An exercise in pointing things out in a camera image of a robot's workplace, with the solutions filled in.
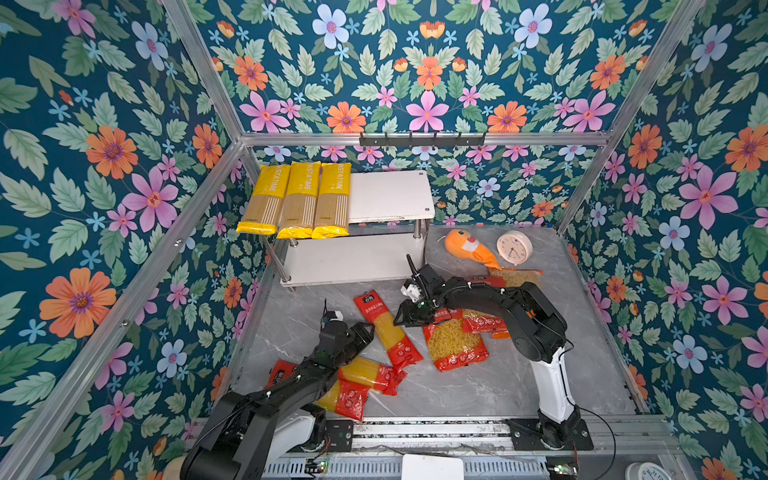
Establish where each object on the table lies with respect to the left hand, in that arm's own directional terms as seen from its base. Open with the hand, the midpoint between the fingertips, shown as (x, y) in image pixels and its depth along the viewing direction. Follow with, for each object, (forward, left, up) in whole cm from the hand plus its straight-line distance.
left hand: (375, 324), depth 86 cm
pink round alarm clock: (+27, -50, 0) cm, 56 cm away
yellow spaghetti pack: (+18, +25, +30) cm, 43 cm away
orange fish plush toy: (+28, -30, +1) cm, 42 cm away
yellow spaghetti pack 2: (+18, +17, +29) cm, 38 cm away
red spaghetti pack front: (-19, +8, -3) cm, 21 cm away
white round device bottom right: (-39, -61, -2) cm, 72 cm away
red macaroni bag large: (-7, -22, -4) cm, 23 cm away
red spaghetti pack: (-6, -7, -4) cm, 10 cm away
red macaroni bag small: (-1, -31, -2) cm, 31 cm away
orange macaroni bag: (+16, -47, -3) cm, 50 cm away
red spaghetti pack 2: (-12, +3, -4) cm, 13 cm away
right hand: (+3, -7, -5) cm, 9 cm away
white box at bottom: (-35, -12, 0) cm, 37 cm away
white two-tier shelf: (+19, -5, +28) cm, 34 cm away
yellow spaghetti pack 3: (+21, +9, +29) cm, 37 cm away
